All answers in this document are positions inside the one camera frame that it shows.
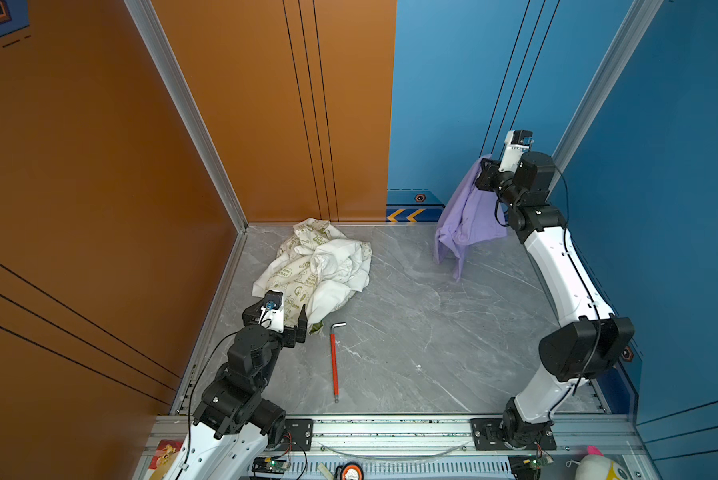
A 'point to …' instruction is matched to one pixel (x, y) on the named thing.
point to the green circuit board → (276, 465)
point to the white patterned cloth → (316, 265)
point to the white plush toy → (596, 466)
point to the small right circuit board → (536, 462)
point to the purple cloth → (470, 215)
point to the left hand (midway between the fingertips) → (284, 301)
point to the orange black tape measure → (352, 471)
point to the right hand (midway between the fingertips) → (480, 158)
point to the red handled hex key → (335, 359)
